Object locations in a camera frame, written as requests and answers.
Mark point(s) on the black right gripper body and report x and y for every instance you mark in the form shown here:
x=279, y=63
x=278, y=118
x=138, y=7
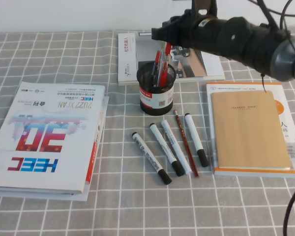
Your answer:
x=206, y=34

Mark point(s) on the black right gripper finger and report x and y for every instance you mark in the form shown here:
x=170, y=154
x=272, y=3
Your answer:
x=169, y=32

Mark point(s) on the red gel pen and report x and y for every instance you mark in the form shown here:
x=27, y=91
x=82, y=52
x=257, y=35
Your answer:
x=163, y=77

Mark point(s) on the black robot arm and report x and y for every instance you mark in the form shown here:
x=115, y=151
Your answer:
x=270, y=52

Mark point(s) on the grey pen in holder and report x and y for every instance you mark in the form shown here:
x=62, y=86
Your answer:
x=159, y=66

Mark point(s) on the red capped pen in holder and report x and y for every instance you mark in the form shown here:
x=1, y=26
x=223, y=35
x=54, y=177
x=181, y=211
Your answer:
x=155, y=66

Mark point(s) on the black mesh pen holder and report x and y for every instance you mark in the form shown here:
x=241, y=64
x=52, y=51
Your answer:
x=155, y=101

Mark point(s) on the red pencil with eraser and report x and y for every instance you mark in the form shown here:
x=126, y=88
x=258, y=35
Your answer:
x=187, y=148

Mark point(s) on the tan classic notebook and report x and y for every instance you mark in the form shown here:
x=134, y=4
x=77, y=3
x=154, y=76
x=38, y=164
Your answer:
x=248, y=132

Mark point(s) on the white orange book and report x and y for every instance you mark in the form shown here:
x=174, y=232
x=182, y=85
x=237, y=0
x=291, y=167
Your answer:
x=285, y=116

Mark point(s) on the rightmost white marker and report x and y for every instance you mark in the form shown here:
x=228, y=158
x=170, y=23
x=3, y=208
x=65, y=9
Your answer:
x=196, y=140

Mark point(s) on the leftmost white marker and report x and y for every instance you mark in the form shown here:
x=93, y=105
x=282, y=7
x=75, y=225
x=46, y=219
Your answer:
x=150, y=156

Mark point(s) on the grey checkered tablecloth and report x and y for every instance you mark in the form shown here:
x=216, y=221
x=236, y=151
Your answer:
x=127, y=196

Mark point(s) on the white HEEC magazine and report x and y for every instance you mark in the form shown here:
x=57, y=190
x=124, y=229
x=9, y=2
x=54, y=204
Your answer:
x=47, y=137

